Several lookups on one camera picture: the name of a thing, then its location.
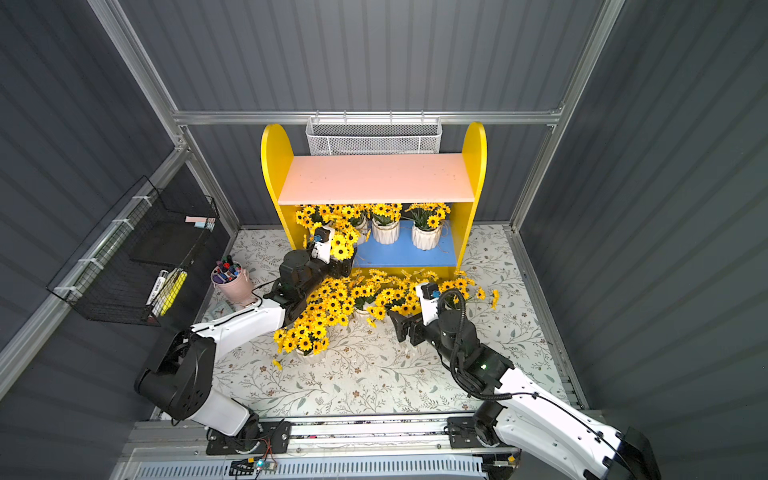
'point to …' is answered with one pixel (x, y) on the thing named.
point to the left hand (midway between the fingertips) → (338, 241)
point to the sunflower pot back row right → (385, 222)
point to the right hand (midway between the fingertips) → (411, 305)
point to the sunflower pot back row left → (316, 216)
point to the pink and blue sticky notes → (201, 222)
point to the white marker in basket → (157, 287)
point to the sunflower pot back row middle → (360, 215)
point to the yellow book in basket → (170, 293)
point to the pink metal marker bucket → (232, 282)
